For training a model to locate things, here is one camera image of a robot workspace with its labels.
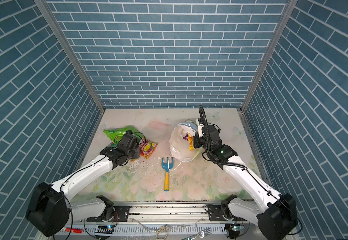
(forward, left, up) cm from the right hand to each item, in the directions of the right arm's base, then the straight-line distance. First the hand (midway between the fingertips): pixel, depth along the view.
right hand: (194, 131), depth 79 cm
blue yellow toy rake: (-12, +15, -21) cm, 29 cm away
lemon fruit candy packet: (-1, +29, -18) cm, 34 cm away
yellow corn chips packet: (+3, +2, -13) cm, 14 cm away
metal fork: (-42, -6, -23) cm, 48 cm away
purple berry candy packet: (+10, +5, -21) cm, 24 cm away
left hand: (-7, +33, -12) cm, 36 cm away
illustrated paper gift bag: (+1, +9, -18) cm, 20 cm away
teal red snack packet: (-2, +52, -17) cm, 54 cm away
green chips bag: (+3, +50, -13) cm, 52 cm away
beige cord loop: (-43, +10, -24) cm, 50 cm away
